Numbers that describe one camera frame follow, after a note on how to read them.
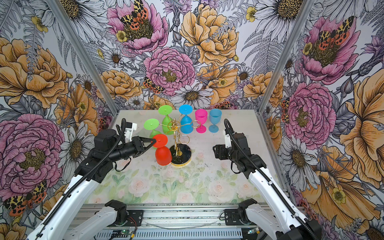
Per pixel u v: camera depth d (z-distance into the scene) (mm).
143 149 610
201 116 1013
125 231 712
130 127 632
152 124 744
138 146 593
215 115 1026
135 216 741
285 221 397
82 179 442
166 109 811
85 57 894
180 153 948
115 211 628
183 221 742
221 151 687
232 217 739
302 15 743
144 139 634
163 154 730
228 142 692
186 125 767
